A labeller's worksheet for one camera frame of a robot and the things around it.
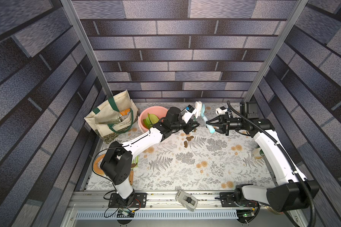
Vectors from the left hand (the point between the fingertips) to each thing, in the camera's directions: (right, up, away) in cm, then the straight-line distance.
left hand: (198, 123), depth 77 cm
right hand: (+1, 0, -11) cm, 11 cm away
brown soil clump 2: (-5, -16, +18) cm, 25 cm away
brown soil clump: (-3, -12, +21) cm, 25 cm away
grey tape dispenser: (-7, -39, -7) cm, 40 cm away
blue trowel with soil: (+2, -1, -14) cm, 14 cm away
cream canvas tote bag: (-58, +4, +29) cm, 65 cm away
